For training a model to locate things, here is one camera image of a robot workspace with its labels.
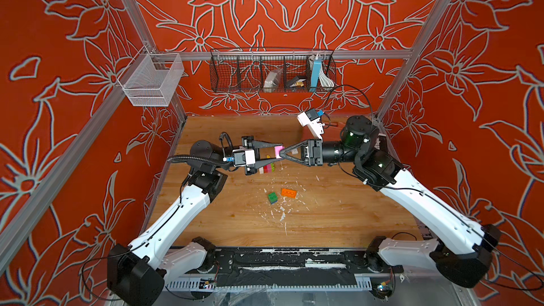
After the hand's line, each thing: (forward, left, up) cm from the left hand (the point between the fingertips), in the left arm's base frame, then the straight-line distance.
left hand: (280, 148), depth 54 cm
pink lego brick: (+18, +5, -39) cm, 43 cm away
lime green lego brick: (+18, +3, -39) cm, 43 cm away
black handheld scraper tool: (+40, -53, -40) cm, 77 cm away
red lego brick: (+17, +6, -39) cm, 43 cm away
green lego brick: (+4, +2, -40) cm, 40 cm away
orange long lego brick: (+7, -5, -42) cm, 42 cm away
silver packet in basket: (+46, +5, -10) cm, 47 cm away
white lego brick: (+17, +8, -39) cm, 44 cm away
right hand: (-4, 0, +1) cm, 5 cm away
